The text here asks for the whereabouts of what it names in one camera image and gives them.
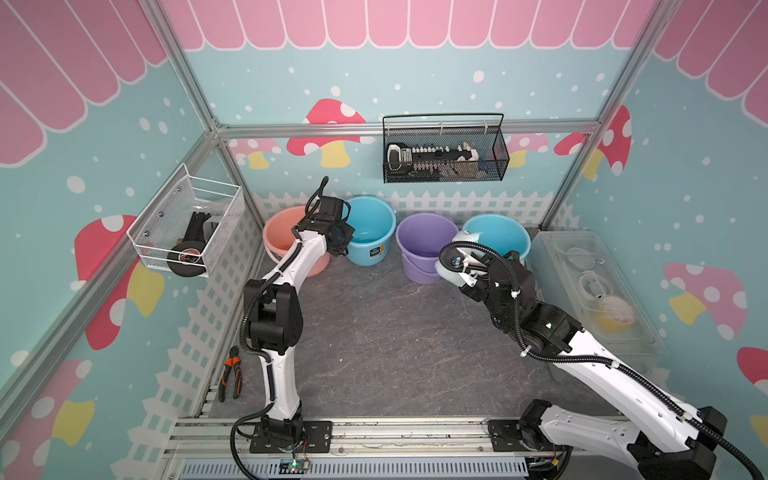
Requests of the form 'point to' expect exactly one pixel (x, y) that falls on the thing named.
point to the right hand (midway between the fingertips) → (473, 253)
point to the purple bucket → (421, 237)
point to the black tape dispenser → (187, 258)
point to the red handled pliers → (232, 360)
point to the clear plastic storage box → (575, 270)
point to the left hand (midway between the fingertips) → (350, 238)
